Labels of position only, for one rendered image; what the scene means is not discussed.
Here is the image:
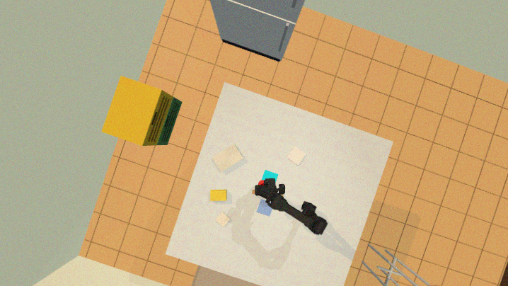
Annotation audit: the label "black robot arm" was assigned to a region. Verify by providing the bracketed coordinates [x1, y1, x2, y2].
[256, 178, 328, 235]

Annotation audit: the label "yellow rectangular block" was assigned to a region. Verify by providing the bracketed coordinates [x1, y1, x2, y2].
[210, 190, 226, 201]

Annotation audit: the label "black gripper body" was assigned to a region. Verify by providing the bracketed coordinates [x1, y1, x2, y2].
[255, 184, 285, 195]

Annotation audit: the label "beige flat rectangular slab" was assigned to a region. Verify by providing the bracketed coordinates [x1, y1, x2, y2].
[212, 144, 243, 172]

